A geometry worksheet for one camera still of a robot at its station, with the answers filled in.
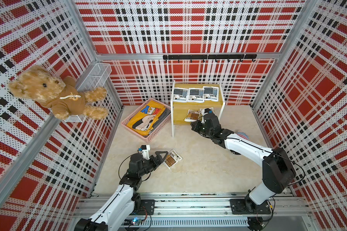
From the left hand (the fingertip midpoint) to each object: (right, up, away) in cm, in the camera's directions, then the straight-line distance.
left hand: (167, 155), depth 82 cm
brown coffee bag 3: (+20, +26, -2) cm, 33 cm away
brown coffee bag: (+16, +24, +9) cm, 30 cm away
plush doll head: (+48, +11, +13) cm, 51 cm away
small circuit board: (-14, -29, -13) cm, 35 cm away
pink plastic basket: (-5, +19, +21) cm, 29 cm away
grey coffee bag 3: (+16, +35, -3) cm, 38 cm away
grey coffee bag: (+25, +36, -2) cm, 44 cm away
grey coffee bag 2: (+8, +35, -2) cm, 36 cm away
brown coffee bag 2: (+2, -4, +7) cm, 8 cm away
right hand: (+15, +19, +3) cm, 24 cm away
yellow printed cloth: (-19, +19, +19) cm, 33 cm away
